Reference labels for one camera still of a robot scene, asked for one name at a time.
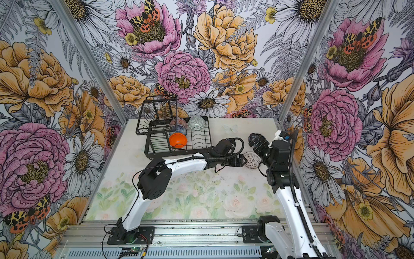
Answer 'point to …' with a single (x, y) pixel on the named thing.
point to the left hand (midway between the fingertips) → (239, 164)
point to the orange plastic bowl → (178, 140)
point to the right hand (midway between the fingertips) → (253, 142)
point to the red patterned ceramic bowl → (178, 121)
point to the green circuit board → (132, 250)
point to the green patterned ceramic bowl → (197, 122)
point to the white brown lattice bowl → (253, 159)
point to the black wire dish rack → (168, 135)
